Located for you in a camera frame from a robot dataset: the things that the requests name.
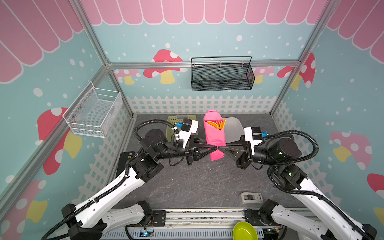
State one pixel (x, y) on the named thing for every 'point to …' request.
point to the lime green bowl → (243, 230)
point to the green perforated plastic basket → (174, 119)
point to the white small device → (251, 197)
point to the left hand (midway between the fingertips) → (215, 150)
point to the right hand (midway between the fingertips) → (220, 148)
